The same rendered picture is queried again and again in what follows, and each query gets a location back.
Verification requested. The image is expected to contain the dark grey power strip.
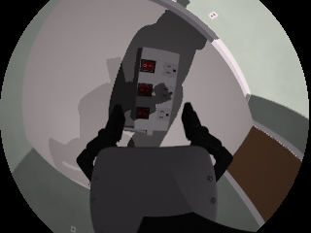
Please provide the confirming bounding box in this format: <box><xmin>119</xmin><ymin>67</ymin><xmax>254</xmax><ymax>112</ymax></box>
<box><xmin>124</xmin><ymin>47</ymin><xmax>180</xmax><ymax>135</ymax></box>

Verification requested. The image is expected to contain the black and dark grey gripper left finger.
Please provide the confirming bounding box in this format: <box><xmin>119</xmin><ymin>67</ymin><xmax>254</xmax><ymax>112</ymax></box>
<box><xmin>76</xmin><ymin>104</ymin><xmax>125</xmax><ymax>181</ymax></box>

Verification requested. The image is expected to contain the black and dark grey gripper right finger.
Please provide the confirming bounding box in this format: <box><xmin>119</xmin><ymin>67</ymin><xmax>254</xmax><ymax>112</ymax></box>
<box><xmin>182</xmin><ymin>102</ymin><xmax>233</xmax><ymax>182</ymax></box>

